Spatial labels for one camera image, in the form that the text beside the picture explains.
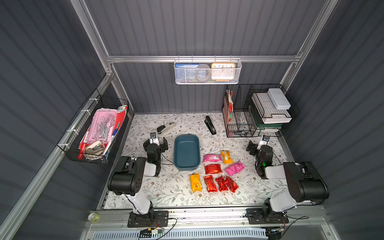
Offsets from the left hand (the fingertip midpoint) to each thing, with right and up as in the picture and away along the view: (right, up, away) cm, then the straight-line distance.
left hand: (157, 139), depth 93 cm
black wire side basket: (-19, -4, -28) cm, 34 cm away
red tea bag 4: (+44, -24, -11) cm, 51 cm away
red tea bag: (+33, -18, -4) cm, 38 cm away
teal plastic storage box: (+19, -8, 0) cm, 21 cm away
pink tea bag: (+35, -12, -3) cm, 37 cm away
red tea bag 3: (+39, -24, -12) cm, 47 cm away
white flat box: (+80, +27, +6) cm, 85 cm away
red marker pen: (-26, -1, -28) cm, 38 cm away
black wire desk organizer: (+68, +20, +22) cm, 74 cm away
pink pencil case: (-22, +7, -21) cm, 31 cm away
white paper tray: (+75, +21, +3) cm, 78 cm away
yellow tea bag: (+44, -13, -2) cm, 46 cm away
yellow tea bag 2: (+24, -24, -12) cm, 36 cm away
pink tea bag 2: (+48, -17, -5) cm, 51 cm away
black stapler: (+34, +10, +17) cm, 39 cm away
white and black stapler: (+1, +6, +12) cm, 14 cm away
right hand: (+66, -2, -1) cm, 66 cm away
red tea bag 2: (+33, -25, -10) cm, 42 cm away
